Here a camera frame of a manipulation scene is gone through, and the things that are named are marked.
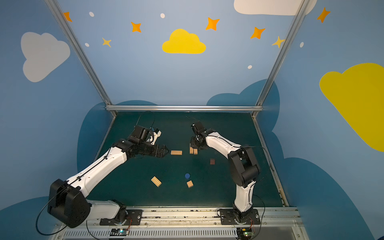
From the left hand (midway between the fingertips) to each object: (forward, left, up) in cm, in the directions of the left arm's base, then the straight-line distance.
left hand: (164, 149), depth 82 cm
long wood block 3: (+8, -18, -15) cm, 25 cm away
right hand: (+10, -18, -8) cm, 22 cm away
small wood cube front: (-14, -15, -15) cm, 25 cm away
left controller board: (-37, +19, -16) cm, 44 cm away
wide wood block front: (-12, +5, -16) cm, 21 cm away
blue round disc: (-8, -13, -16) cm, 22 cm away
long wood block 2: (+9, -15, -14) cm, 23 cm away
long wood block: (+6, -5, -13) cm, 16 cm away
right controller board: (-36, -42, -17) cm, 58 cm away
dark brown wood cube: (+1, -29, -15) cm, 33 cm away
